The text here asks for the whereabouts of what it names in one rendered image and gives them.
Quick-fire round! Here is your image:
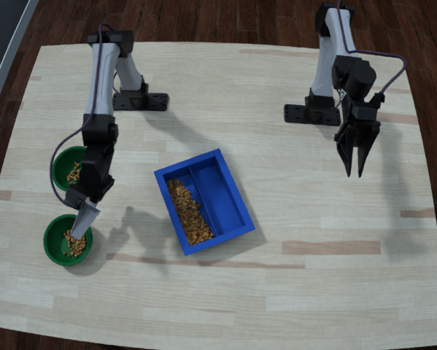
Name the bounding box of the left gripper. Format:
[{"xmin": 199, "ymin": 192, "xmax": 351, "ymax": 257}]
[{"xmin": 334, "ymin": 101, "xmax": 381, "ymax": 178}]

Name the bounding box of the grey scoop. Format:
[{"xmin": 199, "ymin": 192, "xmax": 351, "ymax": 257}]
[{"xmin": 70, "ymin": 202, "xmax": 101, "ymax": 240}]

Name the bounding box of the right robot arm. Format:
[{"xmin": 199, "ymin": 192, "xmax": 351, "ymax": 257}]
[{"xmin": 64, "ymin": 30, "xmax": 169, "ymax": 211}]

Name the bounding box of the dark green bowl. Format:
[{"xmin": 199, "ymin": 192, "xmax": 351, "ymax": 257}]
[
  {"xmin": 52, "ymin": 146, "xmax": 86, "ymax": 191},
  {"xmin": 43, "ymin": 214, "xmax": 93, "ymax": 266}
]

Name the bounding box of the blue divided box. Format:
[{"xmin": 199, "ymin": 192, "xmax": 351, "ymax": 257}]
[{"xmin": 154, "ymin": 148, "xmax": 255, "ymax": 256}]

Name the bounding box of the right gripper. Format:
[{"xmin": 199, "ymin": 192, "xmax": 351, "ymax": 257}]
[{"xmin": 89, "ymin": 167, "xmax": 115, "ymax": 204}]

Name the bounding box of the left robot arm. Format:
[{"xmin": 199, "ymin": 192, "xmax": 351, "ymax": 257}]
[{"xmin": 284, "ymin": 2, "xmax": 385, "ymax": 126}]

